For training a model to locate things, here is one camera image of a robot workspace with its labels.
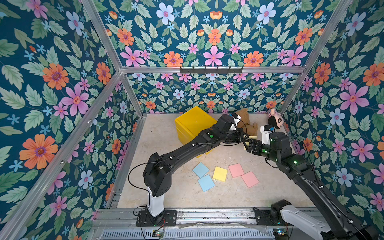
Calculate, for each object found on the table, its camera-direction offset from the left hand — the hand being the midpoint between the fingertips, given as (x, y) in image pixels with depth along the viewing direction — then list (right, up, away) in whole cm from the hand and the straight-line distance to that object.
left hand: (251, 136), depth 71 cm
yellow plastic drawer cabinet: (-31, +7, +15) cm, 35 cm away
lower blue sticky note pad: (-22, -28, +13) cm, 38 cm away
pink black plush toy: (+28, +10, +33) cm, 44 cm away
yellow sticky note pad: (-14, -24, +17) cm, 32 cm away
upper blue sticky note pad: (-25, -22, +19) cm, 38 cm away
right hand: (0, -3, +3) cm, 4 cm away
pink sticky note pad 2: (+4, -26, +15) cm, 31 cm away
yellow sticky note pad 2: (0, -1, +2) cm, 2 cm away
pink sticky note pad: (-3, -22, +19) cm, 30 cm away
